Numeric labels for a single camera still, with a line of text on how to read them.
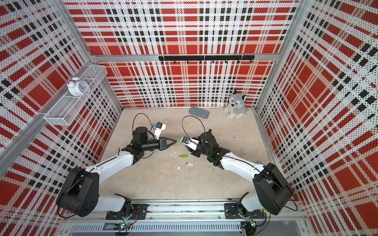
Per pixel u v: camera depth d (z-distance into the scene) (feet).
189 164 2.97
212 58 2.90
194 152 2.40
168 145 2.52
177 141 2.64
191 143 2.28
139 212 2.41
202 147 2.33
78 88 2.30
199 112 3.77
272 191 1.38
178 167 2.90
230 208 2.46
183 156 3.09
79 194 1.38
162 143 2.36
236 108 3.42
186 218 2.41
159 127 2.50
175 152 3.12
